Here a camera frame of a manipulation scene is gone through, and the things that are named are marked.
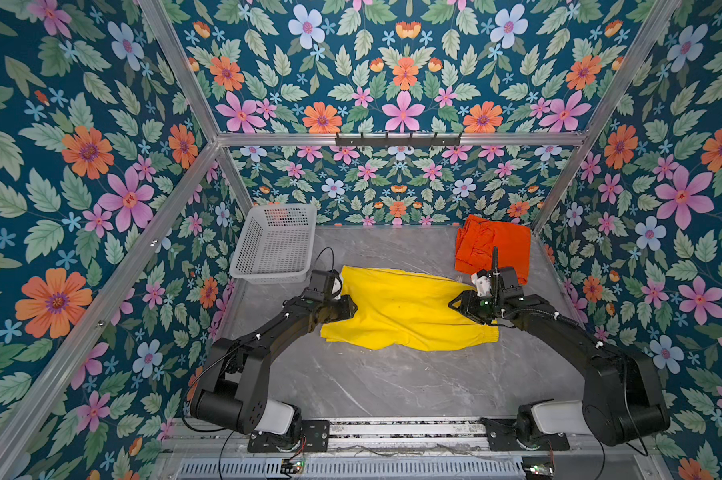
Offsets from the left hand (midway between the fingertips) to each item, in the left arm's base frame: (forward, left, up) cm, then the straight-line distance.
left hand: (358, 300), depth 88 cm
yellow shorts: (0, -14, -9) cm, 17 cm away
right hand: (-3, -28, 0) cm, 29 cm away
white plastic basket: (+33, +33, -10) cm, 47 cm away
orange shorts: (+29, -46, -8) cm, 54 cm away
